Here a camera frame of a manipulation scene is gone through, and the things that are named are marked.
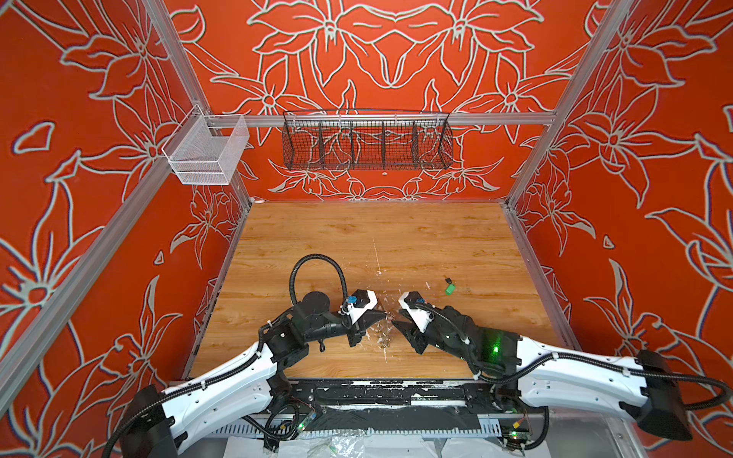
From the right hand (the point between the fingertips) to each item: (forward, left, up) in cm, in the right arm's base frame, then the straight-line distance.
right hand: (394, 313), depth 71 cm
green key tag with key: (+16, -21, -16) cm, 31 cm away
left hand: (-1, +3, +4) cm, 5 cm away
